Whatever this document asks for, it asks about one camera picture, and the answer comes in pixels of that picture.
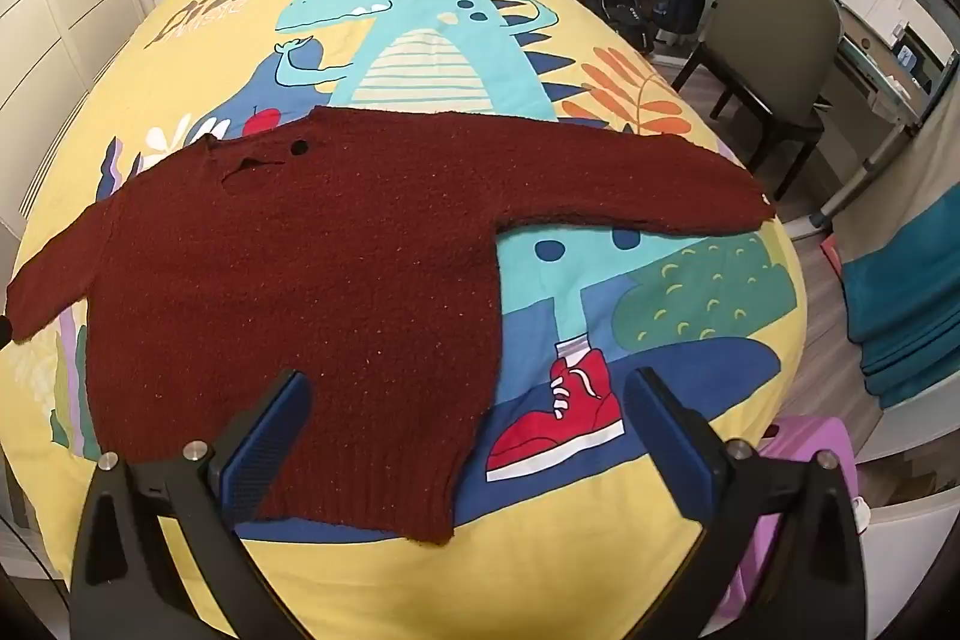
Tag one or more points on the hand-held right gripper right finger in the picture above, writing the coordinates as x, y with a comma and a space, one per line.
667, 445

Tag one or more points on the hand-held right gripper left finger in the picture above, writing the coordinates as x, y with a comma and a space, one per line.
266, 452

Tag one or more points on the dark red knitted sweater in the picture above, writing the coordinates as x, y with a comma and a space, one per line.
300, 272

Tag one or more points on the yellow dinosaur printed blanket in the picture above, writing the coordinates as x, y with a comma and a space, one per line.
450, 572

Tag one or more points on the beige and teal curtain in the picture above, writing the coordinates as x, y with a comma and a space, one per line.
900, 310

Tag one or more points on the grey-green chair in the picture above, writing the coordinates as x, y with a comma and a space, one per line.
765, 25

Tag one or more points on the grey study desk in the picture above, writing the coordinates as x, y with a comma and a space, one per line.
874, 63

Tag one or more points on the white box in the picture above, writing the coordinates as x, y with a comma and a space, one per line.
874, 6

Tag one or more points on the white wardrobe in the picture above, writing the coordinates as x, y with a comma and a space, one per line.
67, 10

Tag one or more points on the small picture frame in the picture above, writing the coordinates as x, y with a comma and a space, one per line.
909, 55

